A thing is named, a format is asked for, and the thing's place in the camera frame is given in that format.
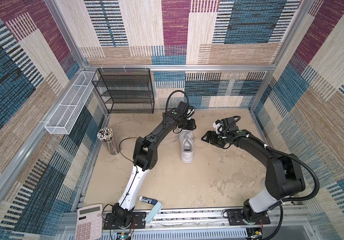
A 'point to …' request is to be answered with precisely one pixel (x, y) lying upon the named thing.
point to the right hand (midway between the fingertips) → (206, 141)
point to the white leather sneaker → (186, 138)
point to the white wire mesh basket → (63, 119)
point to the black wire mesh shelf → (125, 90)
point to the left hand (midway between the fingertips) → (195, 124)
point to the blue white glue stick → (148, 200)
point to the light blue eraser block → (153, 212)
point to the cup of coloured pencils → (106, 135)
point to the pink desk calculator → (89, 223)
